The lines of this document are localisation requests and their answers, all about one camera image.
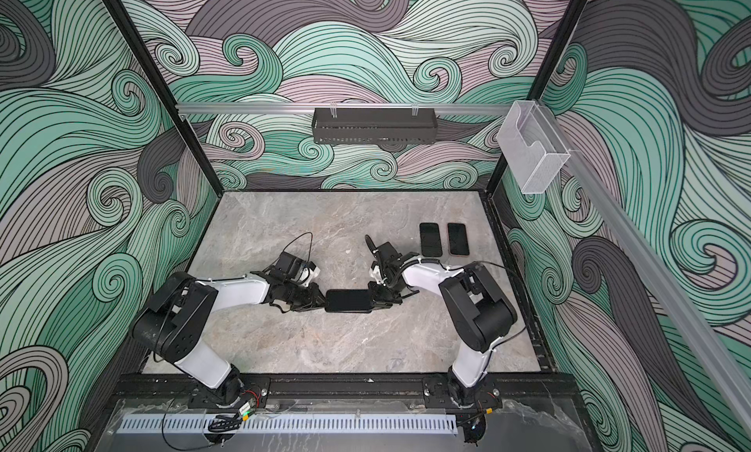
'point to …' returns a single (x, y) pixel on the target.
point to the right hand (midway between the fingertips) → (370, 308)
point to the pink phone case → (458, 240)
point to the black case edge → (366, 309)
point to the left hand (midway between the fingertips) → (329, 303)
